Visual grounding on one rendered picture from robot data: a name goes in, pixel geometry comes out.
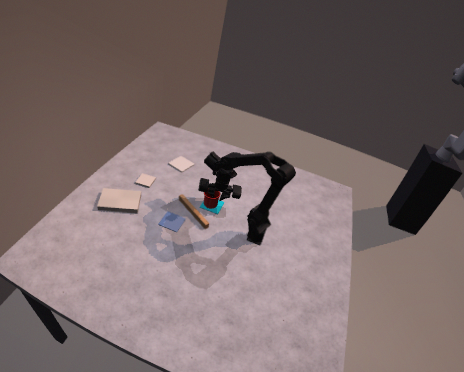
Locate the translucent red cup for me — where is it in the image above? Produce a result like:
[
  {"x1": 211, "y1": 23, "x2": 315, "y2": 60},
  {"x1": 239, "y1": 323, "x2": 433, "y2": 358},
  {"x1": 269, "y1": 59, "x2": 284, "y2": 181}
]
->
[{"x1": 204, "y1": 191, "x2": 221, "y2": 209}]

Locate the orange flat bar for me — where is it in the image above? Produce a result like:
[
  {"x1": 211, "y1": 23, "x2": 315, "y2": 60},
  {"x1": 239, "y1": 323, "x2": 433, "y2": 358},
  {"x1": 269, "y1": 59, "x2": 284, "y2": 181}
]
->
[{"x1": 179, "y1": 194, "x2": 209, "y2": 229}]

